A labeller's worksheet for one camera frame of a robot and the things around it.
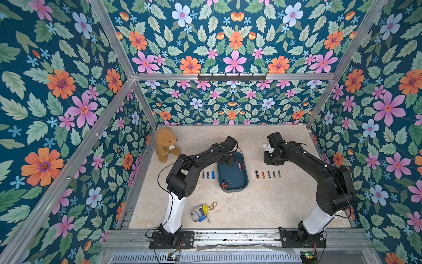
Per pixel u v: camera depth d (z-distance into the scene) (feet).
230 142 2.63
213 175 3.13
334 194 1.52
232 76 3.05
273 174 3.13
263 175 3.13
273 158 2.58
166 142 2.96
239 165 3.21
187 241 2.41
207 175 3.13
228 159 2.47
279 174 3.14
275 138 2.43
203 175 3.11
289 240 2.41
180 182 1.78
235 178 2.96
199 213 2.53
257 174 3.11
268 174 3.14
